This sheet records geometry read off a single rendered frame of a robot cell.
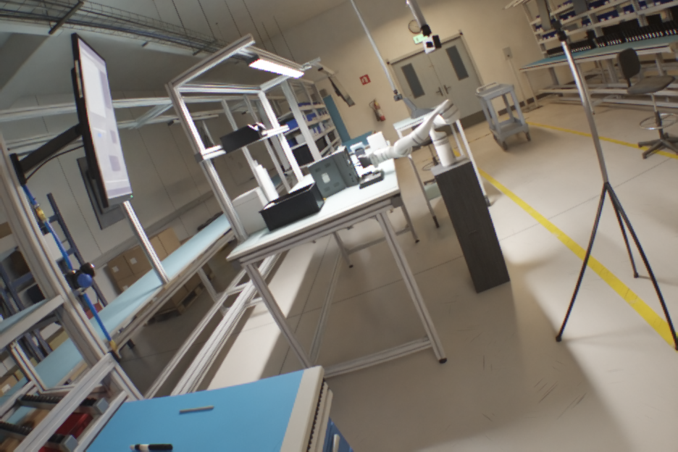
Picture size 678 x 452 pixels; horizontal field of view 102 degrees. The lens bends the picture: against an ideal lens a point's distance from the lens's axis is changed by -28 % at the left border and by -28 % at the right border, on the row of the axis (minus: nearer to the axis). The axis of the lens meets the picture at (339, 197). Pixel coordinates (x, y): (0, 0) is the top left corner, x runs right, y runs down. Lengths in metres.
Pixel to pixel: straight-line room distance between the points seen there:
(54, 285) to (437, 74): 8.45
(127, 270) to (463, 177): 4.40
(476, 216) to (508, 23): 7.43
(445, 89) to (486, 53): 1.32
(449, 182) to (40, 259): 2.01
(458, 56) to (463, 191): 6.90
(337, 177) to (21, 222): 1.60
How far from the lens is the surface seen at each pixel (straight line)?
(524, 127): 5.79
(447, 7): 9.10
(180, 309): 5.22
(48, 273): 1.18
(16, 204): 1.20
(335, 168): 2.12
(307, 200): 1.87
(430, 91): 8.84
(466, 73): 9.00
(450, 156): 2.31
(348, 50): 8.80
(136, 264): 5.23
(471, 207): 2.32
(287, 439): 0.71
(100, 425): 1.18
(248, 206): 2.11
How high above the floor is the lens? 1.37
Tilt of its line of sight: 11 degrees down
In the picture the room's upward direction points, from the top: 25 degrees counter-clockwise
